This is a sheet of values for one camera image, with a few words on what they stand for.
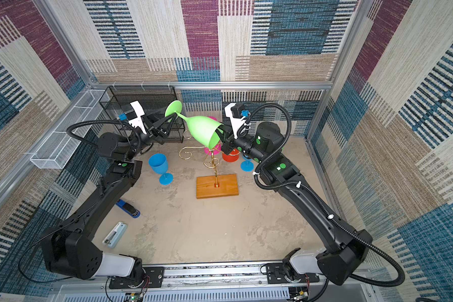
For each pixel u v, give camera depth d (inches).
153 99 40.3
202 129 21.9
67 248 15.8
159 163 35.3
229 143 20.3
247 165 41.6
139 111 19.7
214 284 28.7
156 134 22.1
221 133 23.1
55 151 27.9
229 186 38.7
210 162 42.9
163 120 22.3
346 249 15.1
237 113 18.8
